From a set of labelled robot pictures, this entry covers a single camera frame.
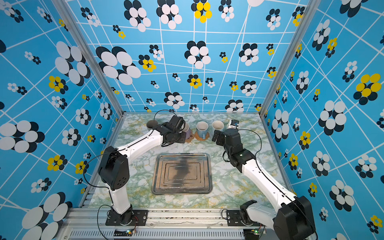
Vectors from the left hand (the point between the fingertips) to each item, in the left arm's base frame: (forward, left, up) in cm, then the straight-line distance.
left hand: (184, 136), depth 91 cm
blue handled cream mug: (+14, -22, -6) cm, 27 cm away
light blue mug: (+10, -11, -4) cm, 16 cm away
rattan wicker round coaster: (+8, -8, -12) cm, 16 cm away
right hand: (-4, -22, +9) cm, 24 cm away
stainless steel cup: (+11, +22, -1) cm, 25 cm away
